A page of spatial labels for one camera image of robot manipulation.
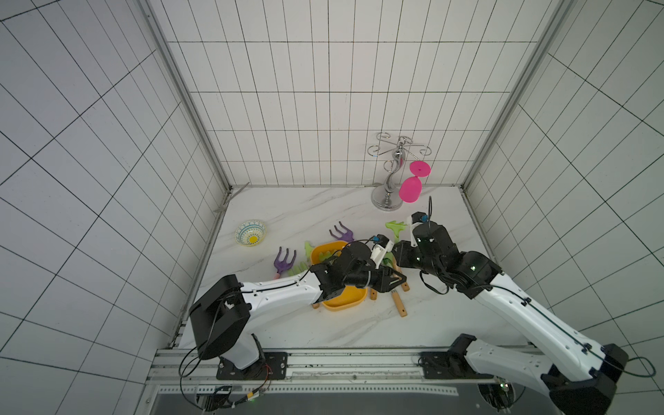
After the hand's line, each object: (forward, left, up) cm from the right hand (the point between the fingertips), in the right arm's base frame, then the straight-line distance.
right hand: (384, 250), depth 73 cm
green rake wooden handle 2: (-1, -10, -21) cm, 24 cm away
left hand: (-8, -4, -5) cm, 10 cm away
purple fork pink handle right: (+18, +11, -22) cm, 31 cm away
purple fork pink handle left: (+3, +34, -20) cm, 40 cm away
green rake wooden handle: (+5, -3, +4) cm, 7 cm away
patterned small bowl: (+17, +50, -19) cm, 56 cm away
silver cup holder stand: (+40, -7, -21) cm, 45 cm away
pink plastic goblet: (+31, -13, -6) cm, 34 cm away
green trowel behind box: (+11, +26, -21) cm, 35 cm away
